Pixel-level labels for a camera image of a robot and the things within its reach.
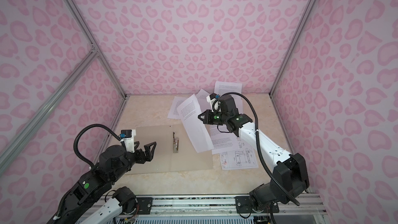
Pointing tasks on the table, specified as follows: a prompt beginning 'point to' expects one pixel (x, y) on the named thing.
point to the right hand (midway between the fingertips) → (199, 115)
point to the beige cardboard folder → (164, 160)
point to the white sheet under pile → (222, 142)
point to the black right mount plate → (243, 205)
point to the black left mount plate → (145, 205)
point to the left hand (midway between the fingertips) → (148, 141)
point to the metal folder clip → (175, 144)
